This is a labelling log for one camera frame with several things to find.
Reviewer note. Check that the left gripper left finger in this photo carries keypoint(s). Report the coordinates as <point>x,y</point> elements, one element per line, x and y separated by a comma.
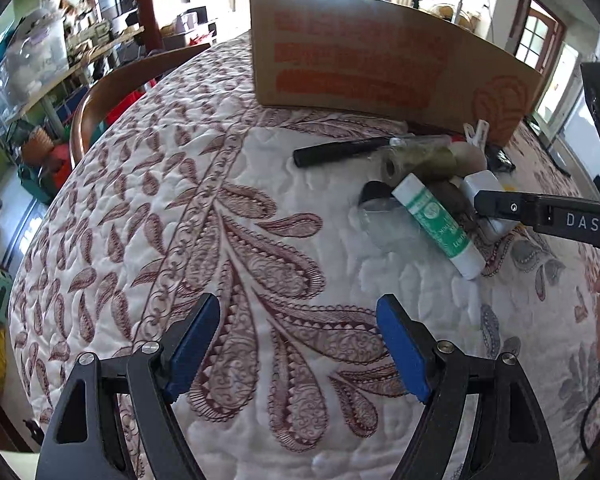
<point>85,439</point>

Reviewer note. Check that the paisley quilted bedspread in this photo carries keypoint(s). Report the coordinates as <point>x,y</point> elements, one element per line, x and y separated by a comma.
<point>194,190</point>

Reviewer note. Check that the clear plastic wrapper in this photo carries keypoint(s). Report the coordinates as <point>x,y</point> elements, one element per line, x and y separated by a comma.
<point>388,224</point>

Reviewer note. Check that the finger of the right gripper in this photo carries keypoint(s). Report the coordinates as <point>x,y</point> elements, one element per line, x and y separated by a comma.
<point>565,217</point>

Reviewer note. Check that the white green glue stick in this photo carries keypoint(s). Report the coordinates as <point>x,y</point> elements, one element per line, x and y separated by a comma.
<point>438,223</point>

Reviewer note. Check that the beige egg-shaped object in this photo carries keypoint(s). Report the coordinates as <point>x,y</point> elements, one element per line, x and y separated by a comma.
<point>469,159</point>

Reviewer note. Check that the brown wooden door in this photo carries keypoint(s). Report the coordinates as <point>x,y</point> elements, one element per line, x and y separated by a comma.
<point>537,34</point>

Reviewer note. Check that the white charger block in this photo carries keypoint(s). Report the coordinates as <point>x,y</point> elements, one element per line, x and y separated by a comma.
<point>482,190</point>

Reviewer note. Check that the white plastic clip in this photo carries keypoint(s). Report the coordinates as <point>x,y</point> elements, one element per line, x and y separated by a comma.
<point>478,134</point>

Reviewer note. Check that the olive green roll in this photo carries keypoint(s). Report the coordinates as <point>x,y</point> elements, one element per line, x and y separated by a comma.
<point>427,164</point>

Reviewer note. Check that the cardboard box orange print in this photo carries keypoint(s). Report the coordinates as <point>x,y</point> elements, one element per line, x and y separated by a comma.
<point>375,57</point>

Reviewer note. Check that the black marker pen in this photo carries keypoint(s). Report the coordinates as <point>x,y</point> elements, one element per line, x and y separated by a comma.
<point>326,153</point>

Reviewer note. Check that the dark grey roll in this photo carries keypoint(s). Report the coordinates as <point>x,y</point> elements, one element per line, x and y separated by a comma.
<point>455,203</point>

